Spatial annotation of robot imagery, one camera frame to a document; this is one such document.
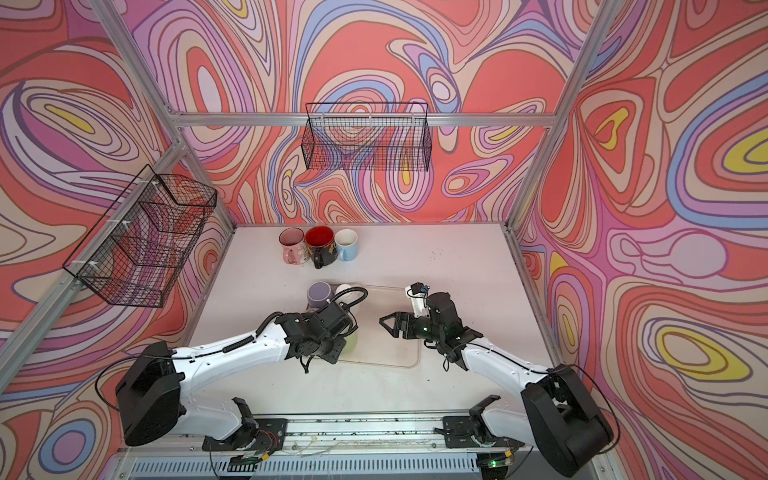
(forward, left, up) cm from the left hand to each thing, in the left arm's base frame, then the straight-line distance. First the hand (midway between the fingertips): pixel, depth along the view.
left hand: (341, 346), depth 83 cm
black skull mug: (+33, +10, +4) cm, 35 cm away
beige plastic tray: (+2, -9, -6) cm, 11 cm away
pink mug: (+35, +20, +4) cm, 40 cm away
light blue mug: (+38, +1, +2) cm, 38 cm away
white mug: (+17, +1, +4) cm, 17 cm away
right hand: (+4, -14, +3) cm, 15 cm away
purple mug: (+16, +9, +2) cm, 19 cm away
